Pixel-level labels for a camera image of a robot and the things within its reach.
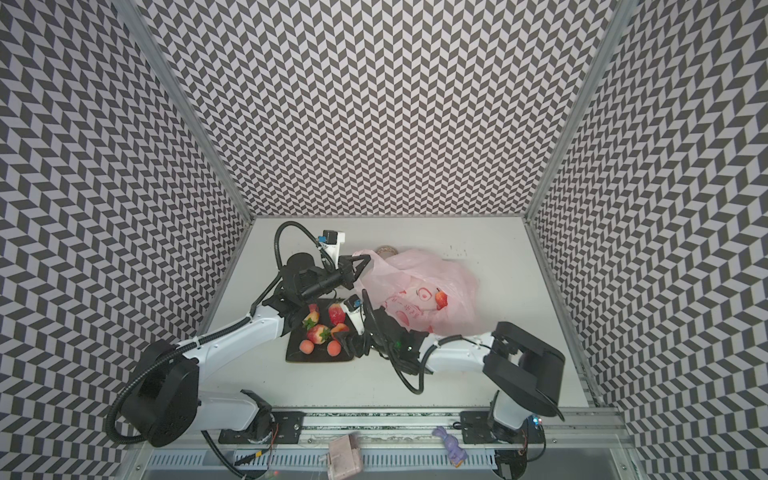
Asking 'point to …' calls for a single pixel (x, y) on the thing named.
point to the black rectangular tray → (320, 352)
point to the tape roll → (386, 251)
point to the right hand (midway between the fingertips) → (344, 335)
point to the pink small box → (344, 457)
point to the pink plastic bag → (431, 294)
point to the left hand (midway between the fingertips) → (372, 260)
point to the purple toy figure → (456, 454)
